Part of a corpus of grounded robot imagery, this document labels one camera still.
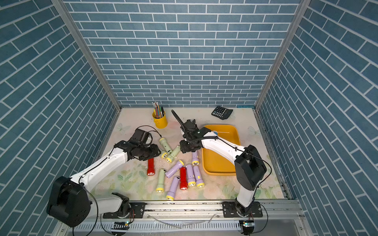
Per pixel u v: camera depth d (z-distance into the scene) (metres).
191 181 0.80
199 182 0.80
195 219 0.72
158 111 1.02
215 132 0.60
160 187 0.78
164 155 0.91
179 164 0.87
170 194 0.76
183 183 0.81
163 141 0.97
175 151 0.93
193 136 0.62
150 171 0.85
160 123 1.02
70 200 0.40
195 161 0.88
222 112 1.16
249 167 0.46
